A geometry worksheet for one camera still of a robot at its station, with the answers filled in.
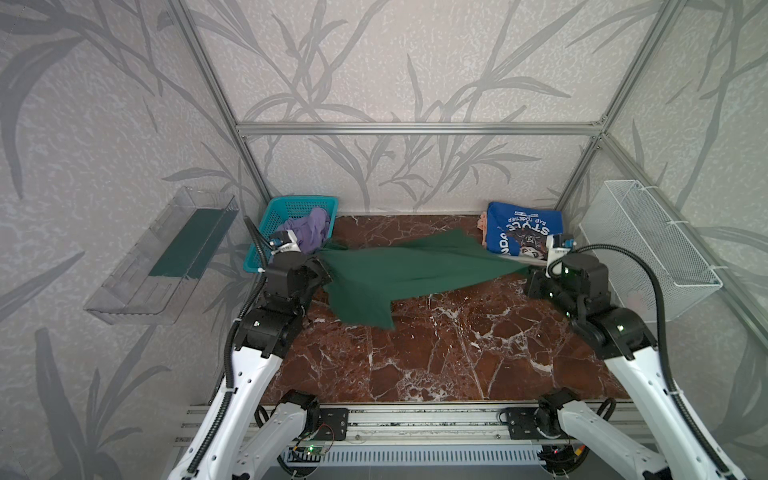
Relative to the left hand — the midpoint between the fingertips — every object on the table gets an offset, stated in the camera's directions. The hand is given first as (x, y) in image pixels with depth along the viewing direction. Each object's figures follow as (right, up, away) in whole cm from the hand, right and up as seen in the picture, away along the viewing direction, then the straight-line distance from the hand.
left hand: (323, 244), depth 70 cm
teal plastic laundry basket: (-29, +13, +45) cm, 55 cm away
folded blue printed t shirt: (+61, +4, +38) cm, 72 cm away
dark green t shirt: (+9, -8, +2) cm, 12 cm away
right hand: (+50, -3, +1) cm, 50 cm away
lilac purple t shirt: (-15, +4, +37) cm, 40 cm away
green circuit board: (-2, -49, +1) cm, 49 cm away
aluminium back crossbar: (+26, +37, +26) cm, 52 cm away
